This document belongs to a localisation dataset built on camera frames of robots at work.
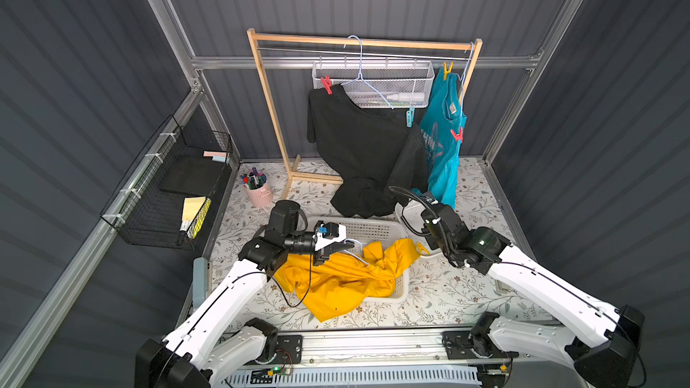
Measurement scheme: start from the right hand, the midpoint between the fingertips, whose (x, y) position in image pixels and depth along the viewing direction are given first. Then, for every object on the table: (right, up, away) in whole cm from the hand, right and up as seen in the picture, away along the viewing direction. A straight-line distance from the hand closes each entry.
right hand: (442, 220), depth 76 cm
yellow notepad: (-63, +4, -13) cm, 65 cm away
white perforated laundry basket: (-22, -6, +15) cm, 27 cm away
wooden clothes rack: (-51, +16, +38) cm, 66 cm away
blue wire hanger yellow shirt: (-25, -12, +8) cm, 29 cm away
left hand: (-27, -5, -8) cm, 28 cm away
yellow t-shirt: (-28, -19, +8) cm, 35 cm away
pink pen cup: (-61, +10, +22) cm, 65 cm away
